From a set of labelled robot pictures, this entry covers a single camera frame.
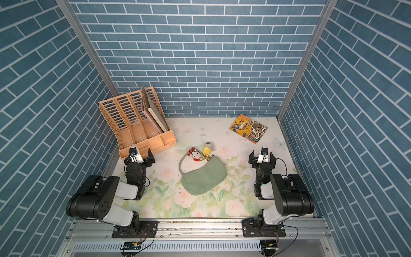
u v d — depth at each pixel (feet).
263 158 2.47
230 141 3.55
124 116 3.45
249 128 3.70
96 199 1.47
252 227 2.42
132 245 2.37
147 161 2.65
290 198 1.49
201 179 2.84
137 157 2.48
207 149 3.20
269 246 2.32
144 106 2.78
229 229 2.47
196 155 3.16
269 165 2.37
